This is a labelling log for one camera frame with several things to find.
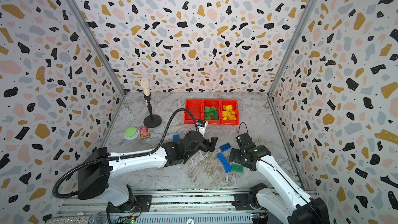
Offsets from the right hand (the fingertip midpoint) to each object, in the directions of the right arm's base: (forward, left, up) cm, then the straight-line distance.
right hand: (237, 156), depth 82 cm
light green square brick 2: (+29, +16, -6) cm, 34 cm away
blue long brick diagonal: (+2, +9, -7) cm, 11 cm away
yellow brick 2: (+34, -1, -6) cm, 35 cm away
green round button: (+16, +64, -5) cm, 66 cm away
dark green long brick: (-4, 0, -7) cm, 8 cm away
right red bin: (+37, -3, -4) cm, 37 cm away
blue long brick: (+9, +6, -7) cm, 12 cm away
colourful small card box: (+17, +56, -5) cm, 59 cm away
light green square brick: (+38, +12, -7) cm, 40 cm away
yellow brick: (+28, +5, -5) cm, 29 cm away
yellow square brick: (+32, +5, -5) cm, 33 cm away
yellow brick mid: (+29, 0, -4) cm, 29 cm away
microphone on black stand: (+26, +53, -5) cm, 59 cm away
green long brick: (+33, +14, -4) cm, 36 cm away
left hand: (+7, +13, +12) cm, 19 cm away
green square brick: (+33, +17, -1) cm, 37 cm away
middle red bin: (+42, +11, -5) cm, 43 cm away
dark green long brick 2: (+31, +11, -6) cm, 34 cm away
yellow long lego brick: (+37, +2, -4) cm, 37 cm away
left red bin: (+40, +25, -9) cm, 49 cm away
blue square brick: (-3, +5, -7) cm, 9 cm away
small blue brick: (+14, +36, -6) cm, 39 cm away
